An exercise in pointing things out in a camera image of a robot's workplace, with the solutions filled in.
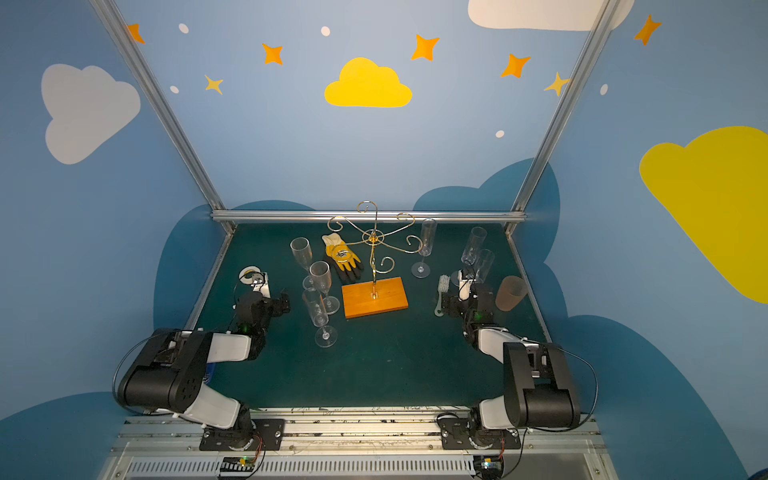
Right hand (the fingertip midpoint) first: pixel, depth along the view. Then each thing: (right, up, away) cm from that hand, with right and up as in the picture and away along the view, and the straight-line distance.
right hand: (461, 289), depth 94 cm
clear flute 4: (-11, +5, +14) cm, 19 cm away
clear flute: (-50, +12, -6) cm, 52 cm away
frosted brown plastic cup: (+16, -1, +1) cm, 17 cm away
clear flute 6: (-43, +6, -12) cm, 45 cm away
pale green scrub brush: (-4, 0, +8) cm, 9 cm away
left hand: (-62, 0, -1) cm, 62 cm away
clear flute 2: (+3, +14, -2) cm, 15 cm away
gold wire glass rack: (-27, +17, -18) cm, 37 cm away
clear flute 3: (+5, +8, -9) cm, 13 cm away
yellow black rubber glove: (-42, +10, +15) cm, 45 cm away
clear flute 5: (-43, -14, -3) cm, 45 cm away
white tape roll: (-74, +5, +13) cm, 76 cm away
